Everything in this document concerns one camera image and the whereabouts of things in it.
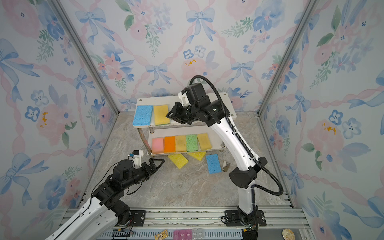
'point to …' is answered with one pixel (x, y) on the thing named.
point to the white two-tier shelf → (160, 135)
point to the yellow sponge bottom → (180, 143)
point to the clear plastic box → (197, 233)
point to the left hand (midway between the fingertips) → (162, 163)
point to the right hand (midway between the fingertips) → (167, 115)
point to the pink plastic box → (182, 234)
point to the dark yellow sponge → (204, 141)
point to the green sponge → (191, 142)
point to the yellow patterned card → (161, 235)
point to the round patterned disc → (287, 234)
